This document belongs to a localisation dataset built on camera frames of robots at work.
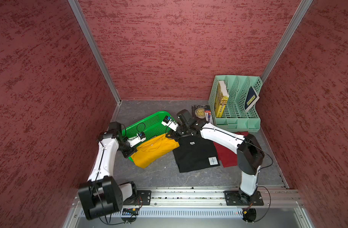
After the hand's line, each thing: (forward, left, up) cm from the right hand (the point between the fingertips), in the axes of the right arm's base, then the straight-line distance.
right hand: (168, 136), depth 83 cm
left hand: (-8, +21, -3) cm, 23 cm away
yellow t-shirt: (-9, +12, -4) cm, 15 cm away
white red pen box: (+23, -30, -11) cm, 39 cm away
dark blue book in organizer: (+31, -62, -1) cm, 69 cm away
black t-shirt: (-4, -17, -15) cm, 23 cm away
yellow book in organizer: (+21, -35, +9) cm, 42 cm away
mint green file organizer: (+19, -48, -9) cm, 53 cm away
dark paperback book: (+30, -23, -13) cm, 40 cm away
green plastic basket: (+16, +14, -10) cm, 24 cm away
